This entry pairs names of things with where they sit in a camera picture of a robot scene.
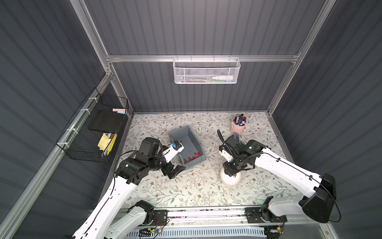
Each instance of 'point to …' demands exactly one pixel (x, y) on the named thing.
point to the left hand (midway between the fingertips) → (178, 160)
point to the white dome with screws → (230, 180)
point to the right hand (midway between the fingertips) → (228, 171)
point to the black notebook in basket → (107, 120)
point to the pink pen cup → (238, 124)
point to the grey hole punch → (236, 136)
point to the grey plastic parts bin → (193, 153)
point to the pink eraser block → (116, 110)
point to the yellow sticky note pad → (103, 142)
